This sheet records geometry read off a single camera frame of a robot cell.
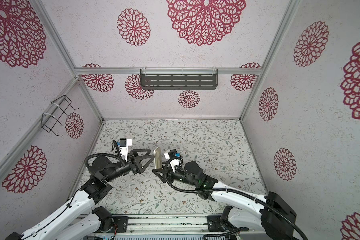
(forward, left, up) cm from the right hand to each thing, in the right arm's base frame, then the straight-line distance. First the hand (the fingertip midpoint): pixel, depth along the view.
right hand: (156, 166), depth 67 cm
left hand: (+2, +1, +5) cm, 6 cm away
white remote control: (+1, -2, +5) cm, 6 cm away
